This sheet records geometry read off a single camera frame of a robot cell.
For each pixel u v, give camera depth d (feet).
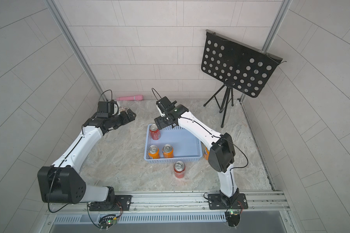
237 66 2.43
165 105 2.06
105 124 1.87
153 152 2.57
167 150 2.59
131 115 2.42
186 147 3.01
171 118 1.89
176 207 2.32
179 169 2.37
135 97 3.79
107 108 2.04
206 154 2.64
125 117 2.38
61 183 1.30
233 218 2.23
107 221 2.14
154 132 2.87
